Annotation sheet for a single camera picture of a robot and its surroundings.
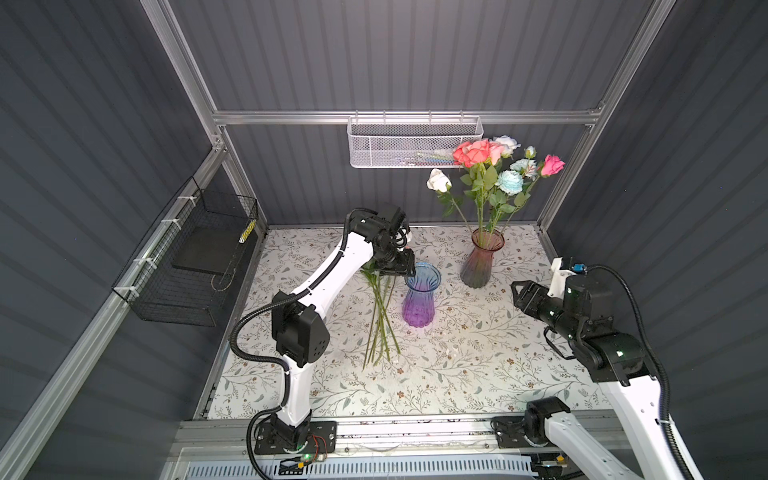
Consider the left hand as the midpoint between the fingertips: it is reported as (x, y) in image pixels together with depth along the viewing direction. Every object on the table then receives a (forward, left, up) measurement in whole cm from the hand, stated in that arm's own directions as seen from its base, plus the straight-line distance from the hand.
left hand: (410, 272), depth 83 cm
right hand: (-13, -25, +8) cm, 30 cm away
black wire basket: (-3, +57, +8) cm, 58 cm away
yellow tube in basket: (+10, +45, +8) cm, 47 cm away
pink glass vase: (+7, -23, -8) cm, 25 cm away
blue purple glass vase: (-1, -3, -15) cm, 16 cm away
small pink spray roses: (-7, +9, -20) cm, 23 cm away
